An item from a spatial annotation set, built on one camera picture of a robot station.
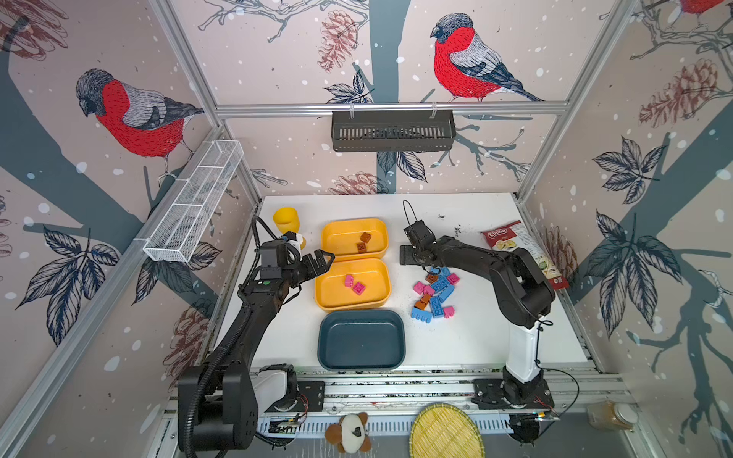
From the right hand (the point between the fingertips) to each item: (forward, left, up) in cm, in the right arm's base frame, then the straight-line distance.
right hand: (412, 252), depth 100 cm
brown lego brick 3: (-10, -6, -2) cm, 12 cm away
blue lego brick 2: (-19, -7, -2) cm, 21 cm away
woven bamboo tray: (-51, -6, -2) cm, 51 cm away
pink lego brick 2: (-14, +18, -1) cm, 23 cm away
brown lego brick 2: (+3, +18, -1) cm, 19 cm away
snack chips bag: (+8, -38, +1) cm, 39 cm away
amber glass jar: (-47, -43, +5) cm, 64 cm away
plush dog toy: (-53, +17, +1) cm, 55 cm away
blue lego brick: (-11, -10, -3) cm, 15 cm away
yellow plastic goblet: (+5, +44, +11) cm, 46 cm away
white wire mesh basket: (-5, +64, +29) cm, 71 cm away
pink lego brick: (-12, +22, 0) cm, 25 cm away
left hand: (-11, +27, +14) cm, 32 cm away
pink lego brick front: (-21, -11, -2) cm, 23 cm away
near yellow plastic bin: (-12, +20, -2) cm, 24 cm away
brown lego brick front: (-18, -3, -2) cm, 18 cm away
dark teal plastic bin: (-30, +16, -3) cm, 34 cm away
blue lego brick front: (-23, -2, -1) cm, 23 cm away
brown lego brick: (+7, +17, -1) cm, 19 cm away
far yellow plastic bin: (+7, +21, -1) cm, 22 cm away
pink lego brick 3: (-9, -14, -2) cm, 17 cm away
